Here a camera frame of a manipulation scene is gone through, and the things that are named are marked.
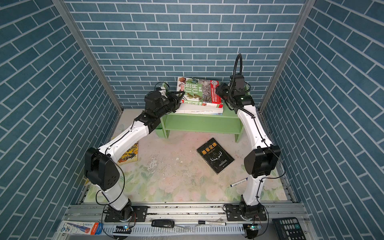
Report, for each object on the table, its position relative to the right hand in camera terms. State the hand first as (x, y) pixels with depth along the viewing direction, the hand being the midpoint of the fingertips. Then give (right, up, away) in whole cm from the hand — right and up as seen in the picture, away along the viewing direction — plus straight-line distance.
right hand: (214, 85), depth 81 cm
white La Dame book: (-14, -13, -5) cm, 19 cm away
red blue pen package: (-64, -70, -12) cm, 95 cm away
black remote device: (-25, -67, -13) cm, 73 cm away
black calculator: (+33, -70, -12) cm, 78 cm away
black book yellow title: (+2, -41, +12) cm, 43 cm away
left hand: (-14, -5, -6) cm, 17 cm away
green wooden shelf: (+9, -21, +15) cm, 27 cm away
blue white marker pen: (+14, -54, +3) cm, 56 cm away
